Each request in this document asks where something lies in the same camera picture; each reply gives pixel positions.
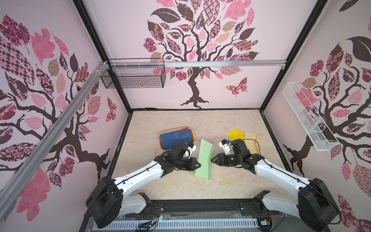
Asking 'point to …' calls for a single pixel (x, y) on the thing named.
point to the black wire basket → (134, 78)
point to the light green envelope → (204, 158)
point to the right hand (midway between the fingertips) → (213, 162)
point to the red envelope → (182, 129)
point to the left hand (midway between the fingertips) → (199, 169)
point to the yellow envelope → (236, 134)
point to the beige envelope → (250, 139)
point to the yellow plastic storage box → (173, 130)
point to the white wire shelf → (310, 122)
